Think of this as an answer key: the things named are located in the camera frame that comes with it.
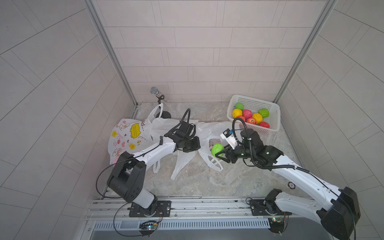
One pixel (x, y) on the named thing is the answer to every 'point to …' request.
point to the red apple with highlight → (251, 120)
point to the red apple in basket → (265, 124)
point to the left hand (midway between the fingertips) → (203, 145)
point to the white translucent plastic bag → (159, 127)
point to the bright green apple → (216, 148)
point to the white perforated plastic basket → (254, 104)
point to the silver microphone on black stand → (154, 90)
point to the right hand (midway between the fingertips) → (219, 153)
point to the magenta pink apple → (247, 113)
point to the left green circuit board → (149, 226)
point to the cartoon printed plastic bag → (130, 135)
